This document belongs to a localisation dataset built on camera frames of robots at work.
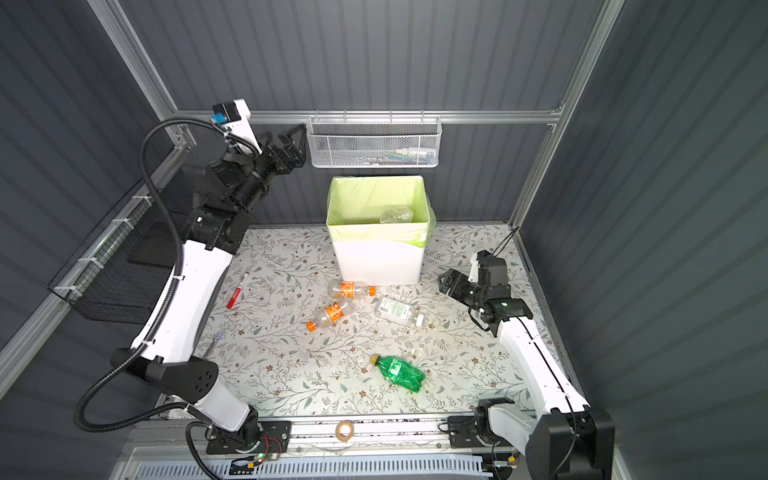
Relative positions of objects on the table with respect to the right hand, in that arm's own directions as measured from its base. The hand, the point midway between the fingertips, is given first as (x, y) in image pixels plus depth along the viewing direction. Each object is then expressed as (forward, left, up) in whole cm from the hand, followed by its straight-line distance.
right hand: (454, 284), depth 82 cm
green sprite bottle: (-19, +15, -14) cm, 28 cm away
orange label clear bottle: (-2, +36, -12) cm, 38 cm away
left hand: (+11, +37, +41) cm, 56 cm away
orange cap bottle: (+6, +31, -11) cm, 33 cm away
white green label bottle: (-1, +16, -13) cm, 21 cm away
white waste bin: (+11, +23, -2) cm, 25 cm away
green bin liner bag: (+28, +30, +5) cm, 41 cm away
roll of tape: (-34, +31, -17) cm, 49 cm away
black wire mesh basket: (-5, +81, +12) cm, 82 cm away
